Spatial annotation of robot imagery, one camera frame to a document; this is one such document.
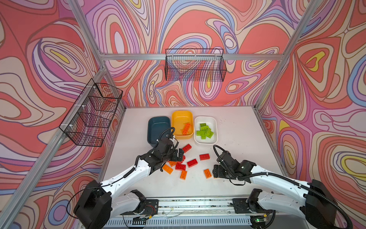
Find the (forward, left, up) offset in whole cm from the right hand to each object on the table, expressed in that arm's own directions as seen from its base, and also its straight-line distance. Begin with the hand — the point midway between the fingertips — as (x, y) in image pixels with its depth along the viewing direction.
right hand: (220, 176), depth 82 cm
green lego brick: (+38, +6, +1) cm, 38 cm away
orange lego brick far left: (+5, +31, 0) cm, 32 cm away
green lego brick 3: (+28, +3, +2) cm, 28 cm away
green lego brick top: (+33, +5, +2) cm, 33 cm away
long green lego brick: (+30, +9, +1) cm, 32 cm away
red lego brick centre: (+8, +16, +1) cm, 18 cm away
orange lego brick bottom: (+2, +22, -1) cm, 22 cm away
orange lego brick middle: (+2, +7, -1) cm, 8 cm away
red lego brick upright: (+12, +21, 0) cm, 24 cm away
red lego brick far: (+18, +19, +1) cm, 26 cm away
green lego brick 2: (+27, +7, 0) cm, 28 cm away
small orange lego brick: (+9, +29, -1) cm, 30 cm away
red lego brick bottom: (+6, +24, 0) cm, 25 cm away
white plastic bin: (+40, 0, +3) cm, 40 cm away
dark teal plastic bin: (+38, +41, 0) cm, 56 cm away
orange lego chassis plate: (+34, +19, +2) cm, 39 cm away
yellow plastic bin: (+45, +24, 0) cm, 51 cm away
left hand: (+12, +24, +9) cm, 28 cm away
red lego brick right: (+12, +8, -1) cm, 15 cm away
